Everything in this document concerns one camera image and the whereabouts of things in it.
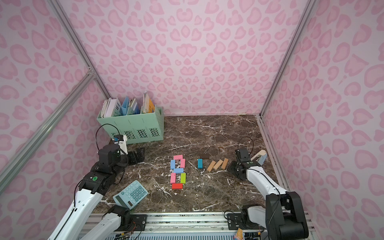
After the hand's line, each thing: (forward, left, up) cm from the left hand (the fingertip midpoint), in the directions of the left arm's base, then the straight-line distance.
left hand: (137, 147), depth 74 cm
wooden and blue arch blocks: (+5, -70, -20) cm, 73 cm away
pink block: (+2, -21, -22) cm, 30 cm away
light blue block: (-2, -18, -23) cm, 29 cm away
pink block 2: (-7, -16, -22) cm, 28 cm away
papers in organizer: (+28, +22, +1) cm, 36 cm away
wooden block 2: (+2, -43, -23) cm, 48 cm away
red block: (-11, -18, -23) cm, 31 cm away
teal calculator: (-17, +5, -21) cm, 28 cm away
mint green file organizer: (+19, +7, -8) cm, 22 cm away
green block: (-7, -22, -23) cm, 32 cm away
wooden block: (+1, -38, -23) cm, 45 cm away
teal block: (+2, -32, -22) cm, 39 cm away
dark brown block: (+8, -35, -23) cm, 42 cm away
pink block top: (+7, -18, -22) cm, 29 cm away
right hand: (-2, -51, -21) cm, 55 cm away
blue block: (+2, -15, -22) cm, 27 cm away
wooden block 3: (+2, -47, -22) cm, 52 cm away
